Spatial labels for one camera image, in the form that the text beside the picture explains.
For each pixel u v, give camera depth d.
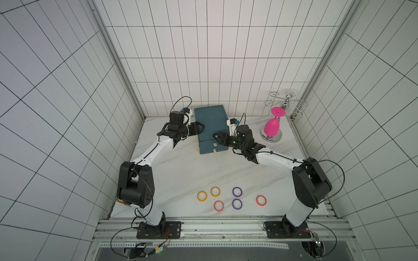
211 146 0.91
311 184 0.46
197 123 0.78
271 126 0.91
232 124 0.79
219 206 0.80
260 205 0.80
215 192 0.85
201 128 0.84
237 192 0.85
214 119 0.90
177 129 0.68
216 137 0.83
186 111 0.78
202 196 0.83
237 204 0.81
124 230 0.66
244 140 0.68
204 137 0.85
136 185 0.46
